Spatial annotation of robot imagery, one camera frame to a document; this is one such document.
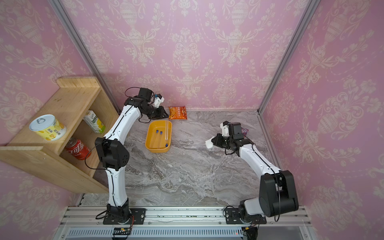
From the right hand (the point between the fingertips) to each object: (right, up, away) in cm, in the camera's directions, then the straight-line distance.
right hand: (212, 139), depth 86 cm
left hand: (-27, +14, +4) cm, 30 cm away
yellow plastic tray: (-36, 0, +19) cm, 41 cm away
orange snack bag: (-24, +18, +28) cm, 41 cm away
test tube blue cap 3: (-29, -5, +14) cm, 33 cm away
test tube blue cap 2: (-35, +3, +20) cm, 40 cm away
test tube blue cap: (-38, +4, +22) cm, 44 cm away
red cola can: (-62, -2, -22) cm, 66 cm away
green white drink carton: (-61, +9, -10) cm, 62 cm away
